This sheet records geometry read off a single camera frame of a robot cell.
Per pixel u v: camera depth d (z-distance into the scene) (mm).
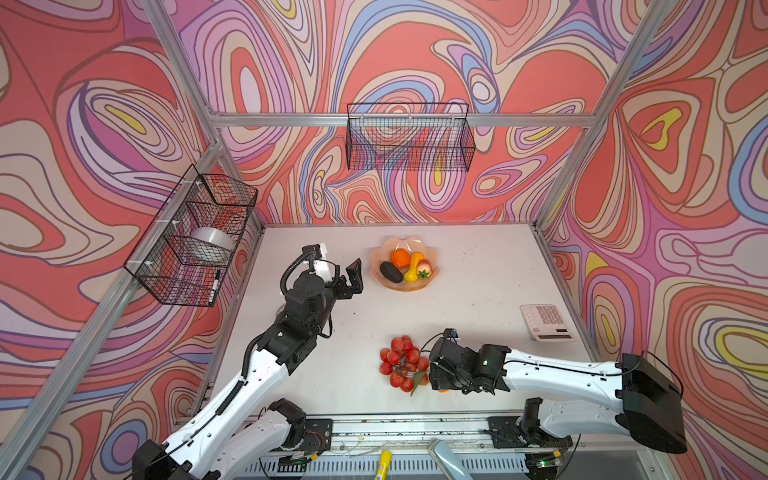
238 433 547
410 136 962
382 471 676
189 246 696
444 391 800
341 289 640
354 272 638
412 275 1004
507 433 734
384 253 1076
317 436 720
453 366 607
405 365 823
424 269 982
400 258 1034
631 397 417
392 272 991
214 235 746
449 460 652
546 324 908
